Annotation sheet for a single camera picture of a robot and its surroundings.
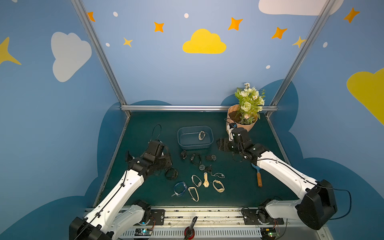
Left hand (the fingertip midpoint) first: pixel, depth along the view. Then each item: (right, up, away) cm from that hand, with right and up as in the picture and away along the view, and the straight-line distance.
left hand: (175, 158), depth 79 cm
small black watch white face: (+4, -1, +18) cm, 18 cm away
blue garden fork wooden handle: (+49, -12, +8) cm, 51 cm away
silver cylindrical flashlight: (-26, 0, +3) cm, 26 cm away
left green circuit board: (-14, -34, -8) cm, 38 cm away
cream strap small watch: (+17, -16, +5) cm, 24 cm away
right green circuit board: (+47, -35, -7) cm, 59 cm away
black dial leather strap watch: (+16, -8, +12) cm, 22 cm away
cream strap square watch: (+9, -21, +2) cm, 23 cm away
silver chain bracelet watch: (+25, -11, +10) cm, 29 cm away
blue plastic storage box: (+6, +9, +28) cm, 30 cm away
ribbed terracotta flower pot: (+37, +26, +26) cm, 52 cm away
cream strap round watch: (+26, -18, +3) cm, 32 cm away
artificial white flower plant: (+45, +31, +10) cm, 56 cm away
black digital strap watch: (+9, -3, +14) cm, 17 cm away
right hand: (+28, +10, +5) cm, 30 cm away
